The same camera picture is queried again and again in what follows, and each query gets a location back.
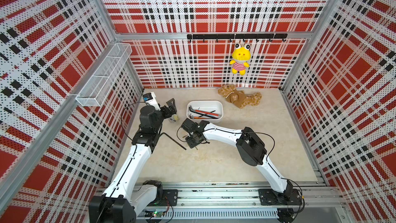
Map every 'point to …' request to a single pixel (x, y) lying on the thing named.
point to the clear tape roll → (174, 118)
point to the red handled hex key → (204, 112)
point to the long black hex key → (173, 140)
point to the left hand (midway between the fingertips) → (169, 101)
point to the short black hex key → (195, 112)
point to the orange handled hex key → (197, 117)
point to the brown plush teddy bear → (238, 97)
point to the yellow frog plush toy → (241, 54)
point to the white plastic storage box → (208, 105)
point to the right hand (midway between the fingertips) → (195, 141)
